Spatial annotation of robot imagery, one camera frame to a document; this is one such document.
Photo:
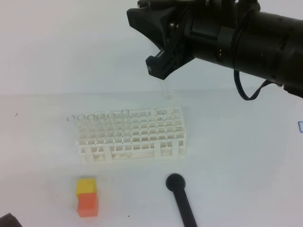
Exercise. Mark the white plastic test tube rack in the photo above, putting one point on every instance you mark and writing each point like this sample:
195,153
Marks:
155,134

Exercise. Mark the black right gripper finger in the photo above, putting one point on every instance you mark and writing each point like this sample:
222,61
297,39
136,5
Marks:
167,61

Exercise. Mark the yellow cube block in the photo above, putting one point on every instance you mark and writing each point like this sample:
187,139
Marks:
86,185

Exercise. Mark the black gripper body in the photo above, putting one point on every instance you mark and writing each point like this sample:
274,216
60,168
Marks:
202,29

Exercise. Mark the clear glass test tube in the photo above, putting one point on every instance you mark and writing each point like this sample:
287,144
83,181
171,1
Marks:
126,125
92,126
82,127
166,89
111,124
102,124
74,122

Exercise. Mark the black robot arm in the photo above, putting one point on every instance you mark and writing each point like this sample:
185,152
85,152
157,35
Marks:
267,46

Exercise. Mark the black round-headed stand pole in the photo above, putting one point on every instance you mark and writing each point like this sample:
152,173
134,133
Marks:
176,184

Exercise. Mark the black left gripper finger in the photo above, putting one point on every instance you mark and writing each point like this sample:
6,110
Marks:
152,23

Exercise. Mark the orange cube block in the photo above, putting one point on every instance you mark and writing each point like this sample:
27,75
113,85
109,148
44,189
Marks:
87,205

